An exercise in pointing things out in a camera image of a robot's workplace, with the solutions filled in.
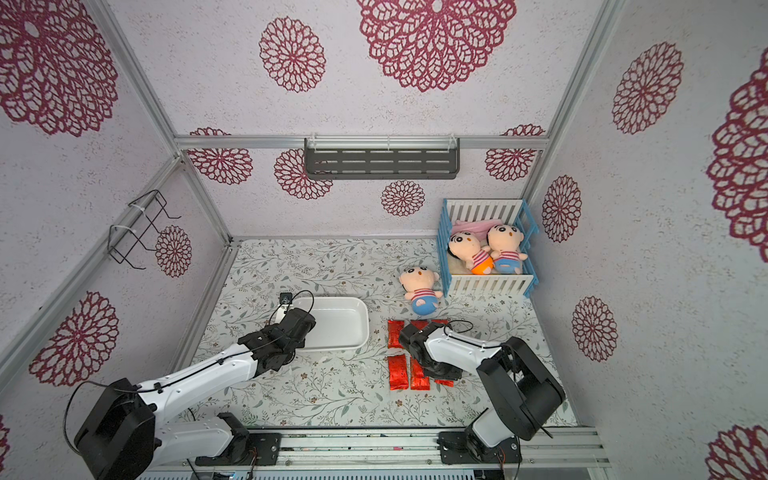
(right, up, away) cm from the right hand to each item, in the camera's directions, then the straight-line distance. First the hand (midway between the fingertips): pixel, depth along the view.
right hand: (455, 376), depth 85 cm
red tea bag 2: (-9, +13, +13) cm, 20 cm away
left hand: (-48, +14, +1) cm, 50 cm away
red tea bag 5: (-2, -2, -1) cm, 3 cm away
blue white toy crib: (+15, +25, +15) cm, 33 cm away
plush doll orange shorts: (+8, +38, +15) cm, 41 cm away
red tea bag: (-17, +12, +10) cm, 23 cm away
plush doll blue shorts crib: (+21, +40, +14) cm, 47 cm away
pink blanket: (+14, +46, +25) cm, 54 cm away
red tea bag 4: (-16, +1, +1) cm, 16 cm away
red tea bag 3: (0, +13, +15) cm, 20 cm away
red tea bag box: (-11, -1, -1) cm, 11 cm away
